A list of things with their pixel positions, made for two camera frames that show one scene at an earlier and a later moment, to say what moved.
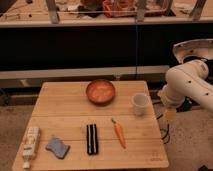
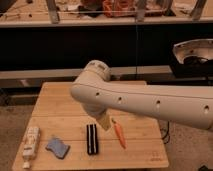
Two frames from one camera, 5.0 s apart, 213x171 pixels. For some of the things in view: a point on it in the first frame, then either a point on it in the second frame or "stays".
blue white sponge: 58,147 stays
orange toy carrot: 119,133 stays
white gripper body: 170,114 → 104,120
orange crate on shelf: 129,8 stays
